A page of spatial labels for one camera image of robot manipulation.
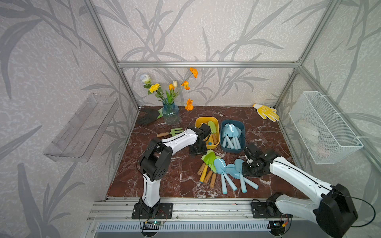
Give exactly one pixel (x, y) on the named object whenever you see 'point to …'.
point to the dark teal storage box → (241, 124)
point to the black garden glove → (147, 115)
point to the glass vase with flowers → (171, 114)
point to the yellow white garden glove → (265, 111)
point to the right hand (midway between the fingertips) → (243, 172)
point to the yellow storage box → (205, 120)
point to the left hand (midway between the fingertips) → (202, 154)
